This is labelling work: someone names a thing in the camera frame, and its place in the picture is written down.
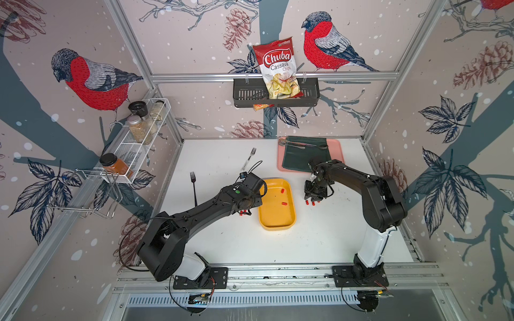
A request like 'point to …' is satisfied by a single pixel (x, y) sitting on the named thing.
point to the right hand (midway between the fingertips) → (306, 196)
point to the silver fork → (252, 152)
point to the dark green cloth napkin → (299, 151)
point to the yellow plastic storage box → (278, 210)
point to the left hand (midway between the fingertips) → (260, 196)
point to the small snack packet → (259, 106)
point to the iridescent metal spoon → (285, 141)
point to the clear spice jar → (157, 110)
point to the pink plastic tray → (335, 148)
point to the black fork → (193, 180)
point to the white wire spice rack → (134, 154)
